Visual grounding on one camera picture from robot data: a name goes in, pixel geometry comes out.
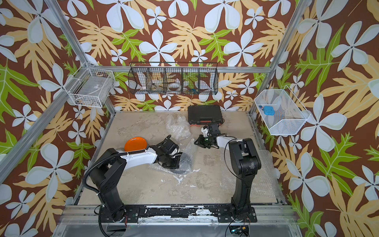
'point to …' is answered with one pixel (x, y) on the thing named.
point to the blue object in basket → (269, 110)
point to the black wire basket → (176, 78)
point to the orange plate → (135, 143)
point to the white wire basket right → (290, 114)
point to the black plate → (179, 171)
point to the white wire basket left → (90, 86)
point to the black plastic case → (204, 114)
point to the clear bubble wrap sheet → (179, 128)
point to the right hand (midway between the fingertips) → (194, 142)
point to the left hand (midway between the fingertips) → (180, 165)
